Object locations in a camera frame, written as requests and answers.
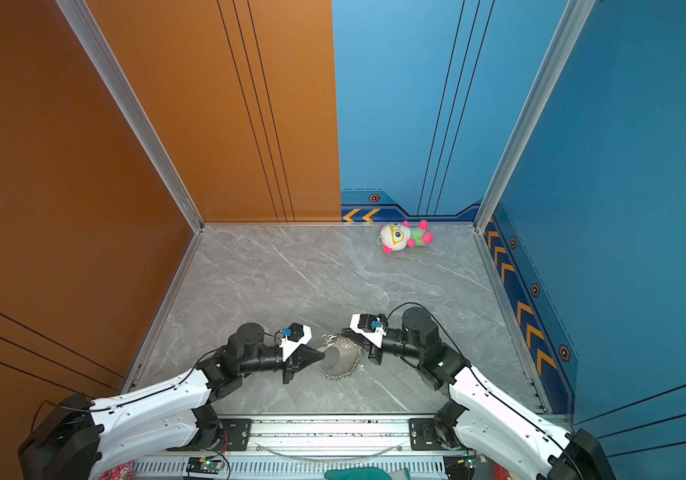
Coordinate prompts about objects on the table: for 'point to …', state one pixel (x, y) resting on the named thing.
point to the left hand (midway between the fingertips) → (322, 352)
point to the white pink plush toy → (399, 235)
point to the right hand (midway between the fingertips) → (343, 332)
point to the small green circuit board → (204, 465)
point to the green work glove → (367, 473)
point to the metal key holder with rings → (341, 356)
